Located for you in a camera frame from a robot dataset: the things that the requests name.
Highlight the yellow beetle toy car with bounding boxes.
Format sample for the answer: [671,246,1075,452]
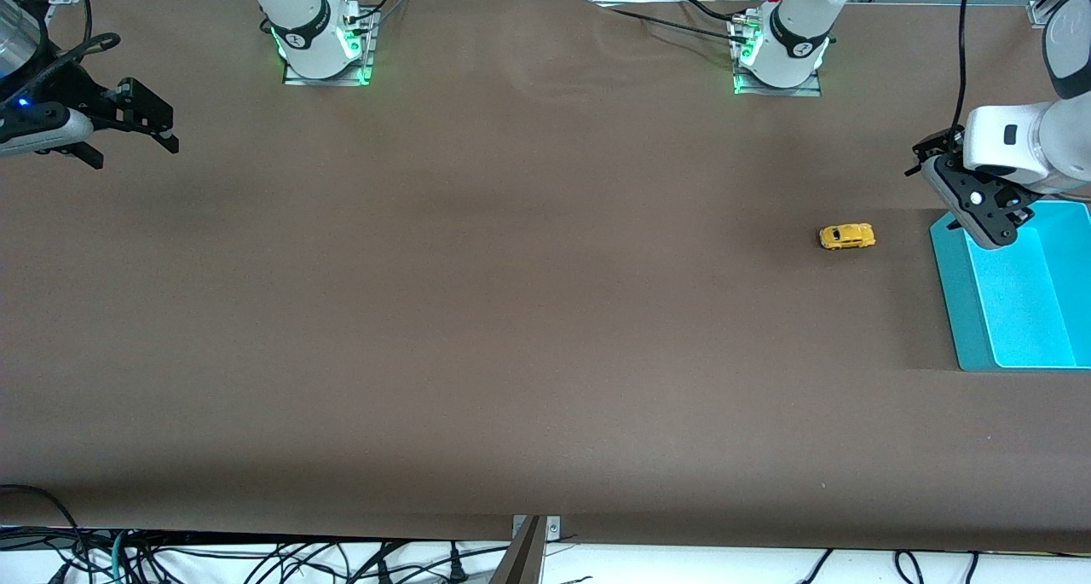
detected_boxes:
[819,223,876,252]

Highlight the turquoise plastic bin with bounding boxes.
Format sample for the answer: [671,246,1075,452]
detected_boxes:
[929,199,1091,373]

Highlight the brown table cover sheet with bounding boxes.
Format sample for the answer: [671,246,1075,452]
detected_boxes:
[0,0,1091,555]

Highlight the dark diagonal bar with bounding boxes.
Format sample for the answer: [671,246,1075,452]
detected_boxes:
[488,516,546,584]

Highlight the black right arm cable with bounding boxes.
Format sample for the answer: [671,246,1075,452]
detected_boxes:
[0,0,122,107]

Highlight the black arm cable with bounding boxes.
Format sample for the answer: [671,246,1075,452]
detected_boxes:
[0,0,122,107]
[950,0,977,142]

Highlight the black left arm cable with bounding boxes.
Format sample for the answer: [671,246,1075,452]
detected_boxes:
[950,0,977,142]

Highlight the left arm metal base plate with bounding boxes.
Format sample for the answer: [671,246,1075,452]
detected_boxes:
[730,13,824,98]

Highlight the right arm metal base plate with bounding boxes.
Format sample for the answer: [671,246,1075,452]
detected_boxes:
[281,9,377,88]

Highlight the black base connector cables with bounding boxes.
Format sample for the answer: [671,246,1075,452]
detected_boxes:
[337,0,412,35]

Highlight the curved black cable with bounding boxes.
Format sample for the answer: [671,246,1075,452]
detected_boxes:
[678,0,747,22]

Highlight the long straight black cable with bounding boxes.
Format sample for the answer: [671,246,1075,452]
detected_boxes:
[597,3,755,48]

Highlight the thick black floor cable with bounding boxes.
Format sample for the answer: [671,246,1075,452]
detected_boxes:
[0,484,90,584]

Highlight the grey metal table bracket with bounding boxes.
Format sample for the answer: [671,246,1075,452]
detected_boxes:
[511,514,562,541]

